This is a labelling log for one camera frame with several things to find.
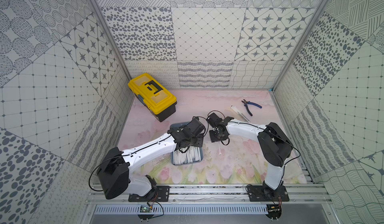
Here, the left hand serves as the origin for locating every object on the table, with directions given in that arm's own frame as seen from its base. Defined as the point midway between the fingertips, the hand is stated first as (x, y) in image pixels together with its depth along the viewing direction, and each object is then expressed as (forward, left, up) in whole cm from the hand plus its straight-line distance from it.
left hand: (200, 136), depth 80 cm
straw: (-3, -12, -13) cm, 18 cm away
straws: (-6, +5, -12) cm, 14 cm away
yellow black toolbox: (+20, +25, +5) cm, 33 cm away
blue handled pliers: (+35, -34, -12) cm, 50 cm away
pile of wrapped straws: (+22, -31, -13) cm, 40 cm away
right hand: (+4, -10, -12) cm, 17 cm away
